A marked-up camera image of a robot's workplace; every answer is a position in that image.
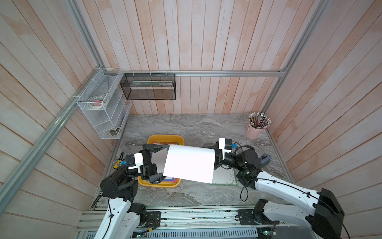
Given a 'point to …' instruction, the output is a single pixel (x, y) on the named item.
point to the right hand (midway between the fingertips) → (197, 148)
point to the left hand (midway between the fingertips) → (170, 158)
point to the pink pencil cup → (253, 133)
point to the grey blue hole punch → (265, 159)
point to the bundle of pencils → (258, 120)
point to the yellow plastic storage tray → (166, 139)
